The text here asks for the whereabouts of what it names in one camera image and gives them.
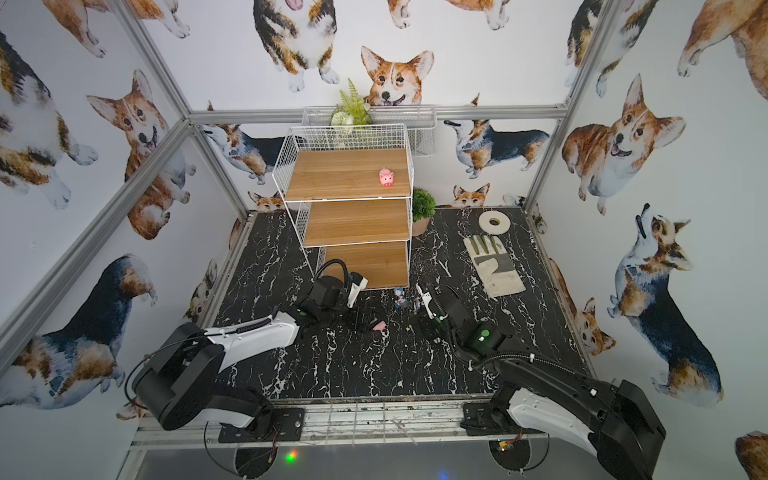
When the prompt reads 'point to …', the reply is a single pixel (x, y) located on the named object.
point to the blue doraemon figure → (400, 296)
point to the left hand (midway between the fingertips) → (377, 310)
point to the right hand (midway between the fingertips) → (421, 308)
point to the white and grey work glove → (494, 265)
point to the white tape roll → (491, 229)
